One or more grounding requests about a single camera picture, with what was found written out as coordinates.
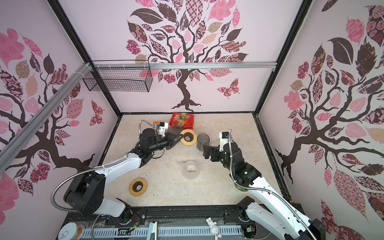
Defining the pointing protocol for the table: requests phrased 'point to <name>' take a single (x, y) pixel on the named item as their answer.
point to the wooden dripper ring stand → (188, 143)
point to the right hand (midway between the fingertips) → (211, 144)
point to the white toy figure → (214, 229)
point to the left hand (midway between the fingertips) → (184, 138)
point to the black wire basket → (118, 76)
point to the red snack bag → (185, 119)
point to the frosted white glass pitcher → (190, 171)
